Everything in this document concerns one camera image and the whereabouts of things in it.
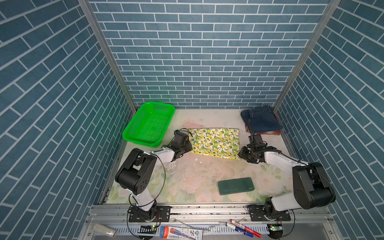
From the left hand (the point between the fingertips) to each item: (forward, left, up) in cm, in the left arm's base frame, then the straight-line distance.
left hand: (189, 145), depth 96 cm
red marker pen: (-45, -27, -1) cm, 53 cm away
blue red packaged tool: (-46, +3, -2) cm, 46 cm away
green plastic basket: (+20, +31, -3) cm, 37 cm away
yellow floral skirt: (+2, -21, -1) cm, 21 cm away
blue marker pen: (-46, -25, -1) cm, 52 cm away
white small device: (-44, +38, 0) cm, 58 cm away
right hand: (-6, -32, +1) cm, 32 cm away
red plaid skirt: (+9, -62, +1) cm, 62 cm away
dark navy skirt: (+20, -54, +3) cm, 58 cm away
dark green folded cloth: (-25, -25, -2) cm, 36 cm away
